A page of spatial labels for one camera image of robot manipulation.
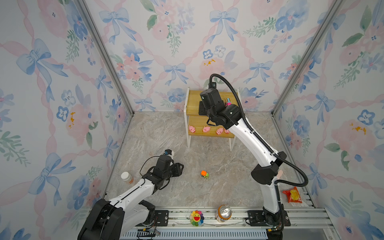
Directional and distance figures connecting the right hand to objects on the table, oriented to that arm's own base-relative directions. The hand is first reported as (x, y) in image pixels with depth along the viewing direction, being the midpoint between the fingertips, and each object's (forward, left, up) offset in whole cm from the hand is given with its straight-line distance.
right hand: (205, 102), depth 75 cm
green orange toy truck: (-24, -1, -33) cm, 41 cm away
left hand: (-20, +13, -31) cm, 39 cm away
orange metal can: (-45, -8, -26) cm, 52 cm away
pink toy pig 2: (-3, -1, -18) cm, 19 cm away
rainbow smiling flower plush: (-45, +4, -35) cm, 57 cm away
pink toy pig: (-3, +7, -18) cm, 20 cm away
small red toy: (-35, -46, -33) cm, 67 cm away
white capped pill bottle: (-28, +41, -28) cm, 57 cm away
